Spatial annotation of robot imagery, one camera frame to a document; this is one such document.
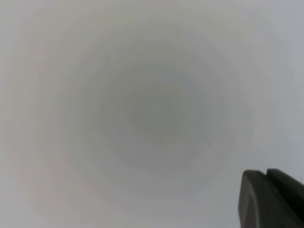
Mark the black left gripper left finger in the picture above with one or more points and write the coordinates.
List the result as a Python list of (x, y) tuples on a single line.
[(260, 204)]

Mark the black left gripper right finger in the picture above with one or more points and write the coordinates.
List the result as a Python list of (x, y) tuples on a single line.
[(289, 188)]

